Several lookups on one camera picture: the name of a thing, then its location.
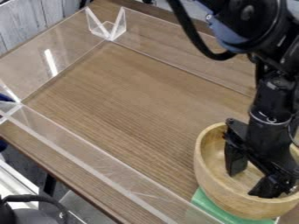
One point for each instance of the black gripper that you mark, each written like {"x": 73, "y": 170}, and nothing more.
{"x": 262, "y": 143}

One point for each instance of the brown wooden bowl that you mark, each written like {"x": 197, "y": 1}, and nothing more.
{"x": 229, "y": 191}

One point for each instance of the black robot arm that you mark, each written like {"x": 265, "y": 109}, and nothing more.
{"x": 261, "y": 28}

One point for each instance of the black table leg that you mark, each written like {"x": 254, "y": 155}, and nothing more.
{"x": 50, "y": 184}

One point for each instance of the clear acrylic enclosure wall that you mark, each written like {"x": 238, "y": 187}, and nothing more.
{"x": 113, "y": 94}

